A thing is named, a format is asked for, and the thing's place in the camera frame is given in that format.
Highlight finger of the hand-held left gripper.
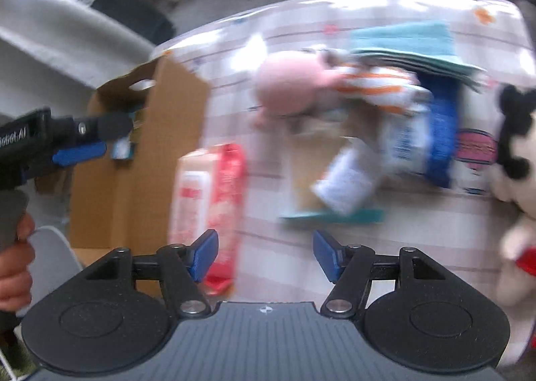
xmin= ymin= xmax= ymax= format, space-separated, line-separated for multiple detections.
xmin=52 ymin=112 xmax=135 ymax=144
xmin=51 ymin=142 xmax=108 ymax=167

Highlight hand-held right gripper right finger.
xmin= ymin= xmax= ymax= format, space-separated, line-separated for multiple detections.
xmin=313 ymin=230 xmax=447 ymax=319

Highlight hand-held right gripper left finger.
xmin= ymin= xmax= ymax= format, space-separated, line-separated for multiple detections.
xmin=84 ymin=229 xmax=218 ymax=320

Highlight brown cardboard box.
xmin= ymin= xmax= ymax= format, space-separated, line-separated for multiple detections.
xmin=69 ymin=58 xmax=213 ymax=299

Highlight pink plush toy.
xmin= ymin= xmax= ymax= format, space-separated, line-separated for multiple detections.
xmin=250 ymin=52 xmax=349 ymax=127

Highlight white blue soft packet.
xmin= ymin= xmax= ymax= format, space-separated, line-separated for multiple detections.
xmin=384 ymin=112 xmax=433 ymax=175

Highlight person's left hand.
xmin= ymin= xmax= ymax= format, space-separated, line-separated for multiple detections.
xmin=0 ymin=214 xmax=37 ymax=313

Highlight pink wet wipes pack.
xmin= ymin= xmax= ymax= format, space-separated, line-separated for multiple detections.
xmin=169 ymin=144 xmax=249 ymax=297

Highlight white printed packet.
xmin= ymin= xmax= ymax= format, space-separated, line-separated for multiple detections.
xmin=313 ymin=146 xmax=378 ymax=215

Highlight checked tablecloth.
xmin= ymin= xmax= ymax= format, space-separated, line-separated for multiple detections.
xmin=153 ymin=0 xmax=536 ymax=302

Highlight white cloth cover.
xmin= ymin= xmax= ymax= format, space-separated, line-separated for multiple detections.
xmin=0 ymin=0 xmax=156 ymax=89

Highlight black storage bin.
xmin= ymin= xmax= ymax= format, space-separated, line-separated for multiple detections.
xmin=91 ymin=0 xmax=175 ymax=41

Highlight blue flat packet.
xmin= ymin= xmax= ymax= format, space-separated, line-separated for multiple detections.
xmin=426 ymin=70 xmax=460 ymax=190

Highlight orange striped white sock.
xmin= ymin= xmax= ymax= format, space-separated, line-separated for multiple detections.
xmin=334 ymin=62 xmax=433 ymax=115

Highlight black-haired plush doll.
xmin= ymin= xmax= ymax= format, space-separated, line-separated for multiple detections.
xmin=489 ymin=85 xmax=536 ymax=307

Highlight teal folded towel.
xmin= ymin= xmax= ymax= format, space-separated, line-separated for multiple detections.
xmin=349 ymin=22 xmax=487 ymax=91

